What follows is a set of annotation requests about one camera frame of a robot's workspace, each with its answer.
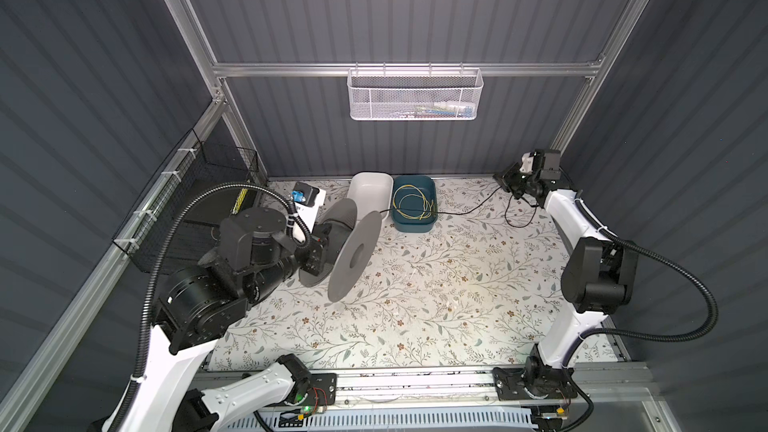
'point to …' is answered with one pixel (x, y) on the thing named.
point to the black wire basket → (195, 166)
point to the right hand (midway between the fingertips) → (496, 173)
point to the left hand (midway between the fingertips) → (327, 225)
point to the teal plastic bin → (414, 203)
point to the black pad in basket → (217, 205)
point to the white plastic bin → (372, 191)
